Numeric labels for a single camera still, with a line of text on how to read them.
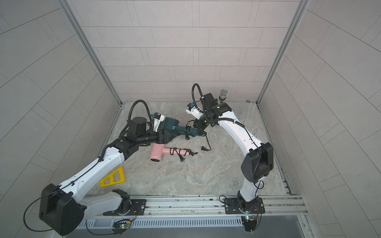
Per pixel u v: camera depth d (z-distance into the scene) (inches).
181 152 34.1
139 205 28.2
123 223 25.9
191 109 27.8
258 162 17.3
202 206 28.6
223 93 32.6
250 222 26.8
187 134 25.2
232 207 27.9
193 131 24.4
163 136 25.7
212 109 22.4
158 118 26.6
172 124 27.7
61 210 14.7
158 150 33.3
